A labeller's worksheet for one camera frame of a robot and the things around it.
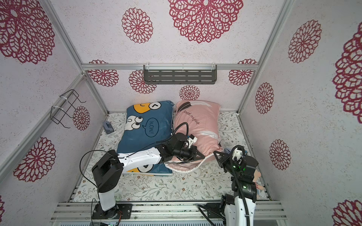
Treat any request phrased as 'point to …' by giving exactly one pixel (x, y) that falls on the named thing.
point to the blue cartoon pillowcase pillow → (144, 125)
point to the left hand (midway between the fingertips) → (205, 158)
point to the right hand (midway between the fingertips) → (213, 151)
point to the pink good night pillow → (202, 117)
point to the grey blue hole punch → (108, 127)
